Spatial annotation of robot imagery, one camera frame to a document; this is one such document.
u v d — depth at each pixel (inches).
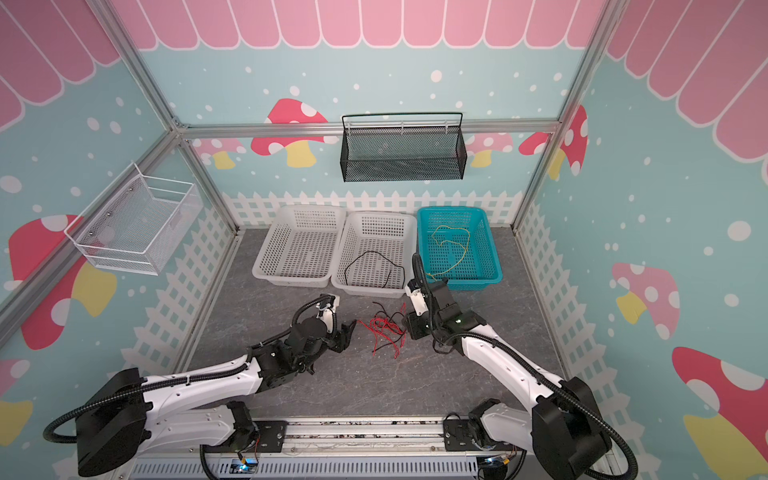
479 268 42.3
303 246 44.6
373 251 44.3
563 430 15.6
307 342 23.7
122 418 16.1
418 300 29.7
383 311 37.4
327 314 27.3
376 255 44.0
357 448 28.7
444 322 24.8
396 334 35.8
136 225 46.6
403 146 37.1
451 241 45.6
